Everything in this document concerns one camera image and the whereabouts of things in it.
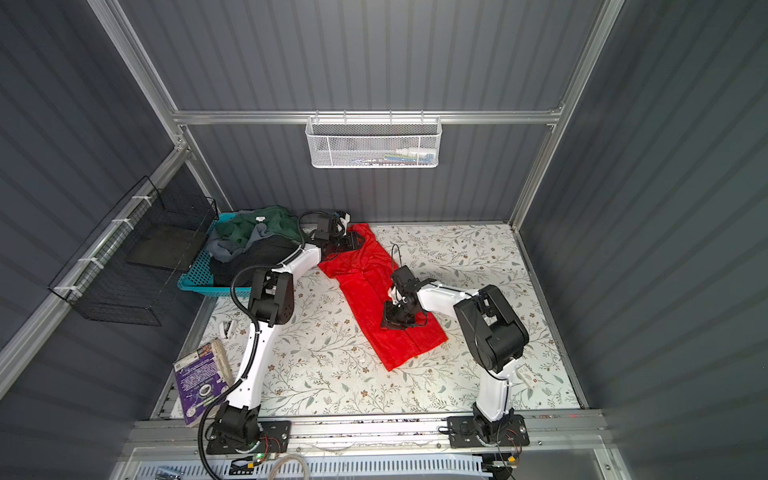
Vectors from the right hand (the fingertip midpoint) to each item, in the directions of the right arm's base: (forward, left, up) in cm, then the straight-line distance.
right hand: (386, 326), depth 93 cm
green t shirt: (+33, +39, +15) cm, 53 cm away
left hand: (+35, +11, +3) cm, 36 cm away
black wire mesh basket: (+1, +62, +30) cm, 69 cm away
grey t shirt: (+18, +51, +16) cm, 57 cm away
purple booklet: (-17, +50, +4) cm, 53 cm away
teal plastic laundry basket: (+15, +63, +6) cm, 65 cm away
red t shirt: (+17, +8, +2) cm, 19 cm away
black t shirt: (+20, +40, +13) cm, 46 cm away
